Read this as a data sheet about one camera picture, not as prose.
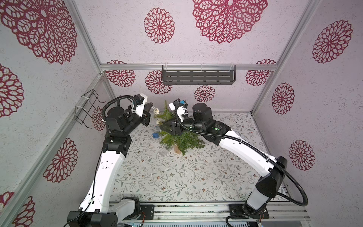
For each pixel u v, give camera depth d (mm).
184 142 790
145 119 577
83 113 744
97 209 374
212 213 757
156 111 643
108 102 423
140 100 512
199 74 972
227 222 667
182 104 562
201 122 530
